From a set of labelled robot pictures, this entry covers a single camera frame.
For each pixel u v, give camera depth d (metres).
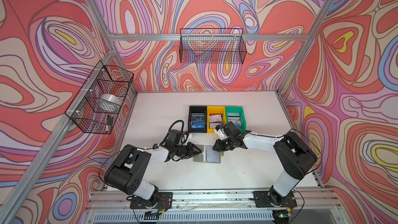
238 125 0.99
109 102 0.70
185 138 0.80
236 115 1.05
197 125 0.99
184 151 0.77
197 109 1.01
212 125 0.99
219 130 0.84
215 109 1.02
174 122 0.75
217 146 0.80
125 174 0.45
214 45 0.96
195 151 0.86
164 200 0.73
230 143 0.73
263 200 0.73
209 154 0.87
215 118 1.02
